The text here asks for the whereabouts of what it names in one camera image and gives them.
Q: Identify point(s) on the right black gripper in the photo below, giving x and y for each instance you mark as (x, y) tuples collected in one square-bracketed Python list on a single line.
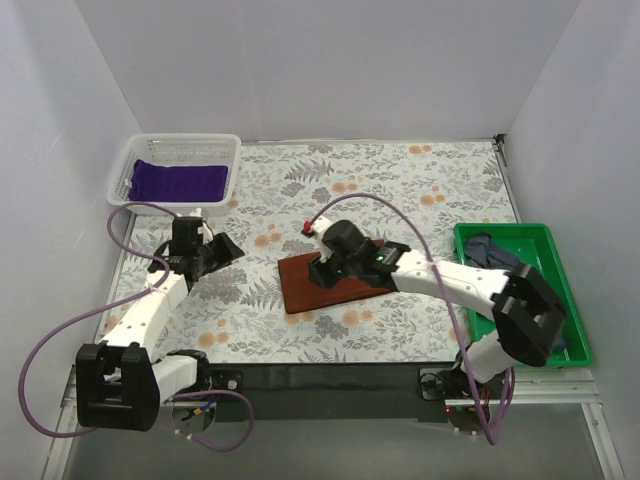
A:
[(320, 270)]

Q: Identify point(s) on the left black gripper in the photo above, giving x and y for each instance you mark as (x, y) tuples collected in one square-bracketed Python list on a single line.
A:
[(220, 252)]

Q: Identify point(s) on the brown towel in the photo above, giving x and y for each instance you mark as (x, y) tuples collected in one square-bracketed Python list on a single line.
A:
[(301, 295)]

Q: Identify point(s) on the purple towel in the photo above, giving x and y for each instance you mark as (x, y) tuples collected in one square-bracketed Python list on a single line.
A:
[(177, 184)]

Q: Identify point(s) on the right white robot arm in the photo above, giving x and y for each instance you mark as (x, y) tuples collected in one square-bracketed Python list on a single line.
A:
[(527, 313)]

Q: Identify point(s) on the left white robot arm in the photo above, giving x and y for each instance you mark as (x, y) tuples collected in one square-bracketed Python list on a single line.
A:
[(119, 383)]

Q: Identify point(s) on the floral table mat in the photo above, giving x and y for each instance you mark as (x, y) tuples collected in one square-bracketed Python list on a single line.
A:
[(410, 193)]

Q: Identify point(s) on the white plastic basket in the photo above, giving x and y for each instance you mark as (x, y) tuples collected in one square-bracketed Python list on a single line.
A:
[(173, 149)]

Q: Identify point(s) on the grey blue towel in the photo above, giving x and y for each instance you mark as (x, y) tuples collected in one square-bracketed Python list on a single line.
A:
[(482, 252)]

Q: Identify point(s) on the green plastic bin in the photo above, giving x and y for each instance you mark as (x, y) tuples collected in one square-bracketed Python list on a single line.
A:
[(533, 243)]

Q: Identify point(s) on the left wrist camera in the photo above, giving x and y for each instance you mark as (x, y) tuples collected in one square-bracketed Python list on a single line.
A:
[(204, 229)]

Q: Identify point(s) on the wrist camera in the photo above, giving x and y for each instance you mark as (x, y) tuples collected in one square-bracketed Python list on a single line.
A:
[(316, 229), (204, 229)]

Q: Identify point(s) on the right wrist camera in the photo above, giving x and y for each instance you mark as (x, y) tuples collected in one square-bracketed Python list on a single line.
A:
[(316, 229)]

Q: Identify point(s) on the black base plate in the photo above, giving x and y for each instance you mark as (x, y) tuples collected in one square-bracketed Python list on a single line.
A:
[(337, 391)]

